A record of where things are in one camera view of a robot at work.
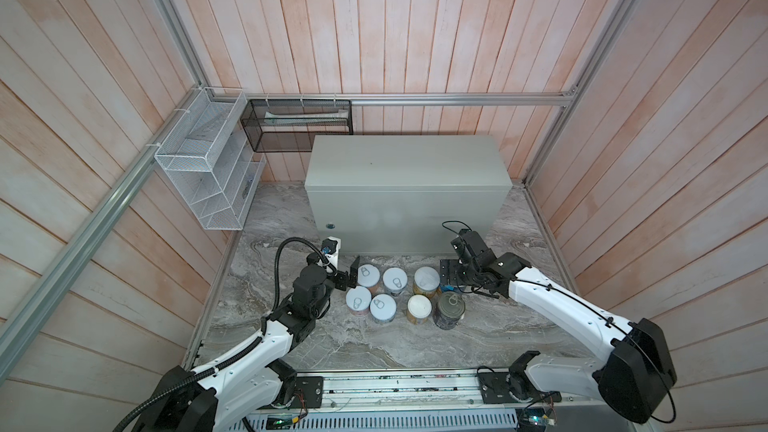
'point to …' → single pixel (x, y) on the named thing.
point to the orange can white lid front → (419, 308)
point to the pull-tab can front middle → (383, 308)
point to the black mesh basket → (289, 125)
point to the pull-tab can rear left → (368, 276)
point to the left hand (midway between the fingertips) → (343, 258)
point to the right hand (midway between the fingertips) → (453, 270)
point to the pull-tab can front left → (358, 300)
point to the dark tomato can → (448, 310)
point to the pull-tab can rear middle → (395, 280)
